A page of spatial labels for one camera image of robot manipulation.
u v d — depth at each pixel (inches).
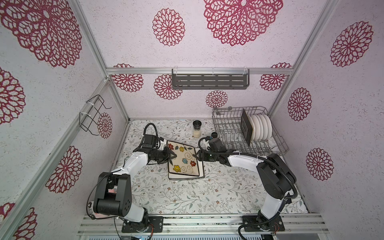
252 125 37.0
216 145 28.7
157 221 29.5
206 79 37.3
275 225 28.6
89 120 29.8
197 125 40.4
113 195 17.3
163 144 32.8
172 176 32.8
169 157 30.7
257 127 37.9
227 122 47.3
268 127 37.9
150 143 28.2
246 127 36.4
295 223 29.8
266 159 20.8
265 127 37.9
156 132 32.8
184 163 34.4
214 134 39.1
